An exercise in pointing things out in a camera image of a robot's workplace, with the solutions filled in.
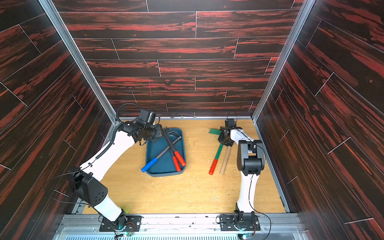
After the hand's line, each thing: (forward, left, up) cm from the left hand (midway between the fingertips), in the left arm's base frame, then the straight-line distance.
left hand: (162, 132), depth 83 cm
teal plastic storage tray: (-7, +1, -26) cm, 27 cm away
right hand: (+11, -40, -22) cm, 47 cm away
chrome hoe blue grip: (-16, +10, -13) cm, 23 cm away
